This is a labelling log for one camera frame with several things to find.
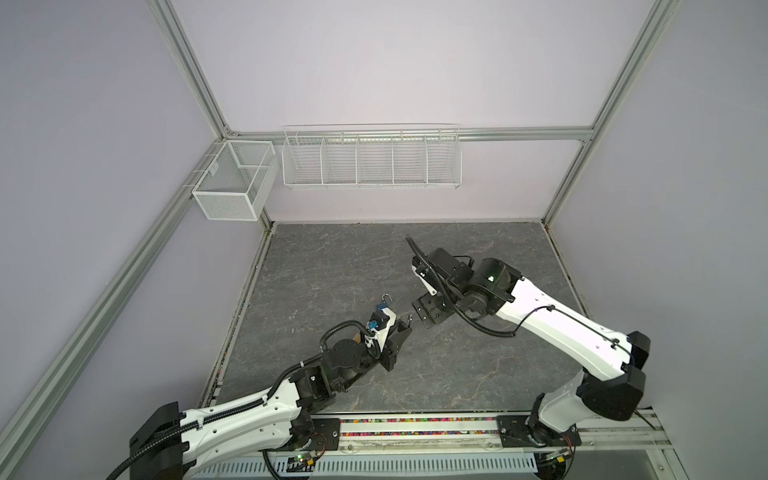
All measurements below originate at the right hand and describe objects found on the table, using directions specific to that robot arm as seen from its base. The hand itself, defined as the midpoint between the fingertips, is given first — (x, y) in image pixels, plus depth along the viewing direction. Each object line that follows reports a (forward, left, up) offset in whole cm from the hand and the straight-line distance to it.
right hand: (432, 303), depth 71 cm
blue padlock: (+12, +13, -22) cm, 29 cm away
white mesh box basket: (+48, +63, +1) cm, 80 cm away
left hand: (-5, +7, -4) cm, 9 cm away
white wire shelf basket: (+51, +17, +8) cm, 54 cm away
